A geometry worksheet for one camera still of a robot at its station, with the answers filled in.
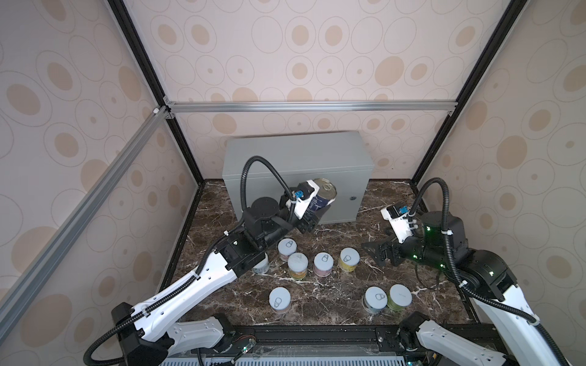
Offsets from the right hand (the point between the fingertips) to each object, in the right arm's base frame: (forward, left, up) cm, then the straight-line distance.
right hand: (375, 236), depth 63 cm
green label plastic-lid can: (-8, -13, -27) cm, 31 cm away
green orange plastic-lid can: (+3, +22, -24) cm, 33 cm away
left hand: (+6, +15, +11) cm, 19 cm away
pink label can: (+4, +13, -26) cm, 29 cm away
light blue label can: (+3, +35, -26) cm, 44 cm away
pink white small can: (+11, +26, -25) cm, 38 cm away
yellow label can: (+5, +3, -25) cm, 26 cm away
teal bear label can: (-9, -4, -27) cm, 28 cm away
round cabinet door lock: (+26, 0, -14) cm, 29 cm away
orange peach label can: (-9, +28, -25) cm, 39 cm away
